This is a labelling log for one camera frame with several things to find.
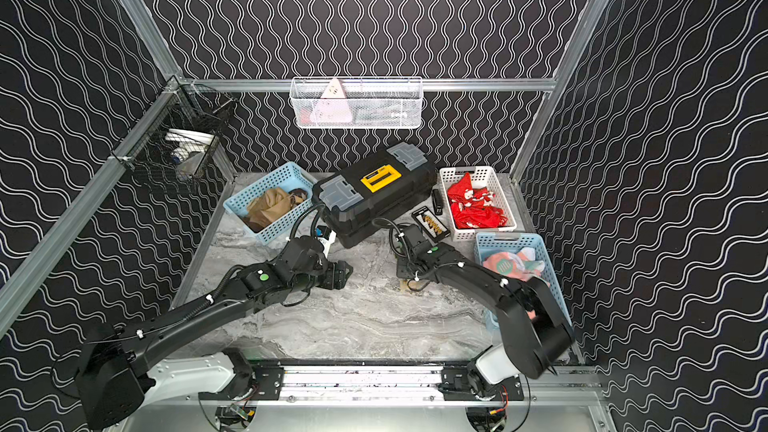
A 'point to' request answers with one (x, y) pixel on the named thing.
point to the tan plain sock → (269, 205)
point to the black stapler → (439, 200)
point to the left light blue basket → (288, 176)
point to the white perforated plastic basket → (482, 176)
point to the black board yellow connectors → (430, 224)
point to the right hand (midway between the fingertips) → (406, 266)
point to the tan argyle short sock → (413, 284)
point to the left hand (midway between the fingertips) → (344, 264)
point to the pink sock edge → (510, 266)
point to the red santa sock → (471, 204)
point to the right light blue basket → (518, 257)
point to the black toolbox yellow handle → (361, 204)
